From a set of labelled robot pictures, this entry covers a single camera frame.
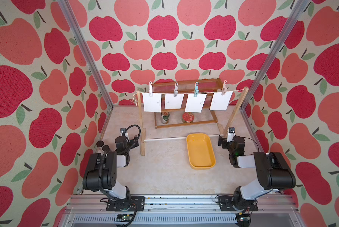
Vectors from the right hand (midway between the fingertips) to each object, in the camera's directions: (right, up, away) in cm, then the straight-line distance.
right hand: (229, 138), depth 94 cm
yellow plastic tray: (-19, -11, +2) cm, 22 cm away
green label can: (-44, +14, +7) cm, 47 cm away
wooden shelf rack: (-36, +14, +19) cm, 43 cm away
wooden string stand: (-59, -1, +3) cm, 59 cm away
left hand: (-68, 0, +1) cm, 68 cm away
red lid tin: (-27, +14, +14) cm, 33 cm away
